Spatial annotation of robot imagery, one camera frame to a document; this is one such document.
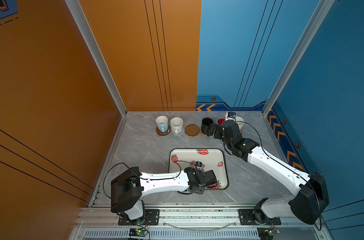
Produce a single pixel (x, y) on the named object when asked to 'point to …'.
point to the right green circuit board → (267, 233)
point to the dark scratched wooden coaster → (163, 133)
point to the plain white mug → (240, 121)
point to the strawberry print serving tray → (211, 159)
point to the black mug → (205, 123)
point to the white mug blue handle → (162, 122)
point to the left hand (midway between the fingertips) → (198, 186)
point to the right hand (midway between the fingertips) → (216, 126)
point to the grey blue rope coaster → (182, 132)
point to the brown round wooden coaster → (192, 130)
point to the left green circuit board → (137, 232)
